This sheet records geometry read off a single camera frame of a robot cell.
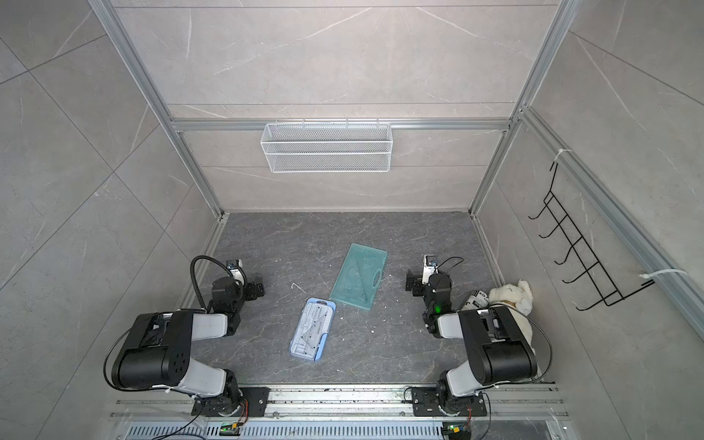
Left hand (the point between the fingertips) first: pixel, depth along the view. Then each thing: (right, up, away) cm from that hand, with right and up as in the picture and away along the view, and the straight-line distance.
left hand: (247, 273), depth 94 cm
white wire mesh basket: (+27, +46, +7) cm, 54 cm away
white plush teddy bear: (+91, -6, -9) cm, 92 cm away
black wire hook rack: (+95, +4, -31) cm, 100 cm away
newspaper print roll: (+79, -8, -4) cm, 80 cm away
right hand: (+62, +2, -1) cm, 62 cm away
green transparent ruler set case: (+39, -3, +3) cm, 39 cm away
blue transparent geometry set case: (+24, -17, -9) cm, 31 cm away
